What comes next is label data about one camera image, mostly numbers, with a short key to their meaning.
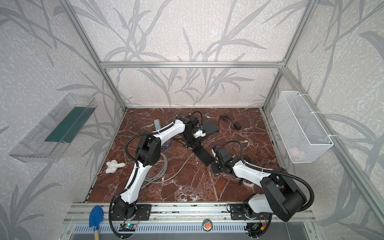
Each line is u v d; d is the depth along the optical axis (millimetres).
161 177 857
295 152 723
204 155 946
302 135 610
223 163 690
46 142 631
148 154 606
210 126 1122
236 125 1081
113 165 866
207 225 702
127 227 715
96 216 723
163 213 752
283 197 421
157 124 1060
